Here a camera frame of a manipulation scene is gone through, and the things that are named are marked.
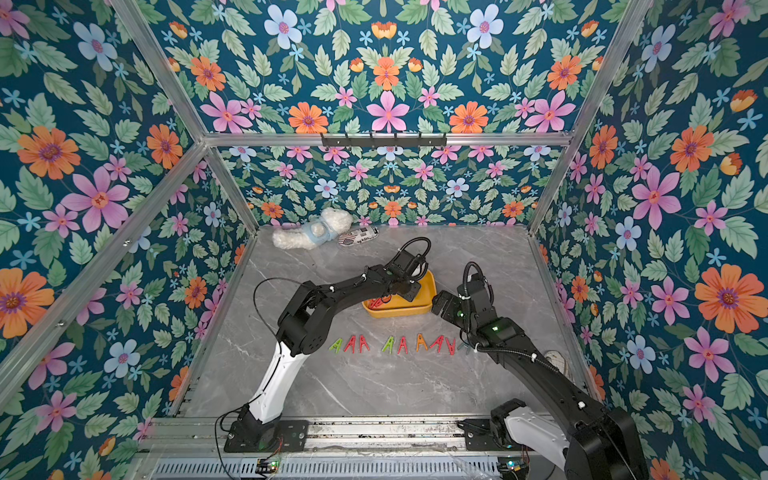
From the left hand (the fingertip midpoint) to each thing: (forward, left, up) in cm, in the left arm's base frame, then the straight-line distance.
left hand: (417, 283), depth 101 cm
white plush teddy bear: (+26, +30, +7) cm, 40 cm away
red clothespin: (-19, +22, -1) cm, 29 cm away
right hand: (-15, -6, +12) cm, 20 cm away
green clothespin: (-20, +10, -1) cm, 23 cm away
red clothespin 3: (-20, +6, -1) cm, 21 cm away
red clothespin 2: (-19, +18, -1) cm, 26 cm away
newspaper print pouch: (+23, +20, +1) cm, 31 cm away
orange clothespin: (-20, +1, -1) cm, 20 cm away
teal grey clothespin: (-22, -13, -3) cm, 26 cm away
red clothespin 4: (-21, -5, -2) cm, 21 cm away
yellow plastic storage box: (-10, +7, +3) cm, 12 cm away
